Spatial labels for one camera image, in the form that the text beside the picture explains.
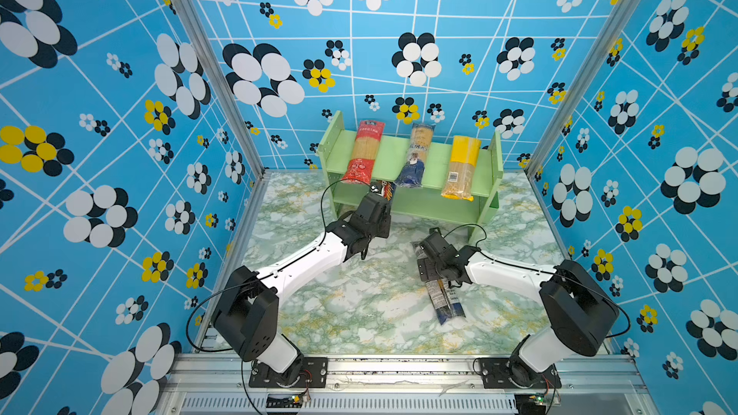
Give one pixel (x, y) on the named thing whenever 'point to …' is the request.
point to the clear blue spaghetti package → (445, 299)
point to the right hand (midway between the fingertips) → (439, 264)
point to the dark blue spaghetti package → (387, 189)
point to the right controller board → (530, 403)
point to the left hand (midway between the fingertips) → (385, 212)
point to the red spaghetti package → (366, 151)
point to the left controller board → (283, 401)
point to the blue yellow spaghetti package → (411, 172)
